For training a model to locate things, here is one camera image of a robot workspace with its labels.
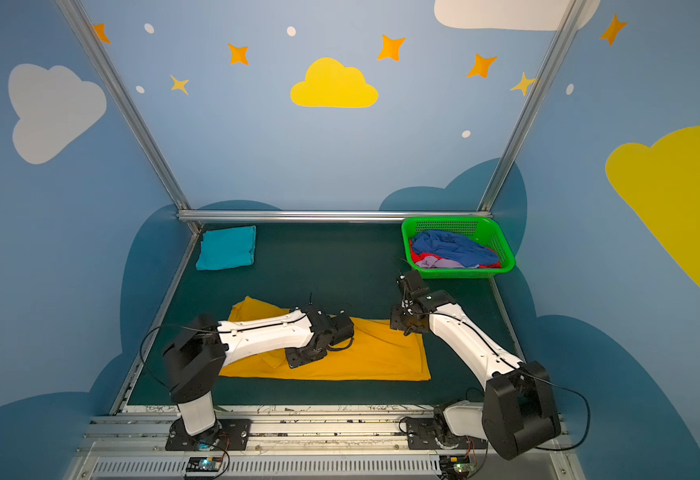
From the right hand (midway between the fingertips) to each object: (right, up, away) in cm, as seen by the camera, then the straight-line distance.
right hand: (402, 317), depth 86 cm
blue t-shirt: (+21, +21, +18) cm, 35 cm away
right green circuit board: (+10, -33, -15) cm, 38 cm away
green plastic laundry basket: (+35, +29, +28) cm, 53 cm away
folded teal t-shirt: (-63, +21, +26) cm, 71 cm away
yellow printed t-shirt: (-7, -11, +3) cm, 13 cm away
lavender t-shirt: (+15, +16, +15) cm, 26 cm away
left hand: (-26, -12, -3) cm, 29 cm away
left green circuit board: (-51, -32, -15) cm, 62 cm away
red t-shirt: (+8, +18, +15) cm, 25 cm away
